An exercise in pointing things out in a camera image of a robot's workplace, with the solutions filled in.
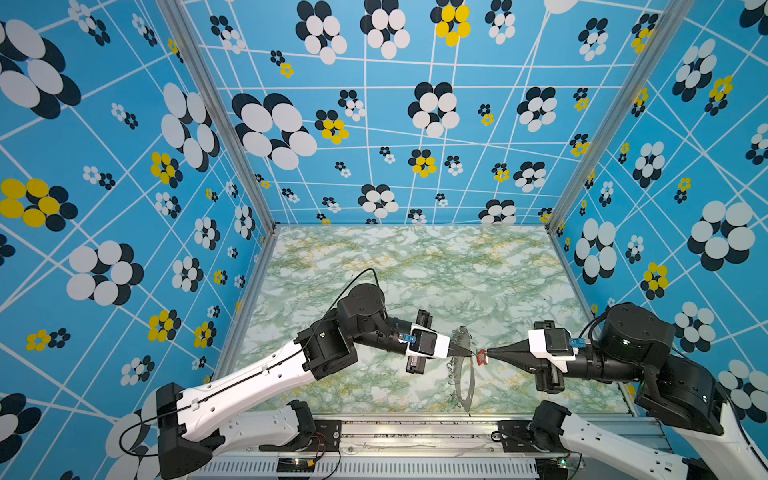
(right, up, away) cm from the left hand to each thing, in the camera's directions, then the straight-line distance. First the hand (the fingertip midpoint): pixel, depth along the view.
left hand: (469, 349), depth 49 cm
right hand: (+4, 0, 0) cm, 4 cm away
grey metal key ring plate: (0, 0, +7) cm, 7 cm away
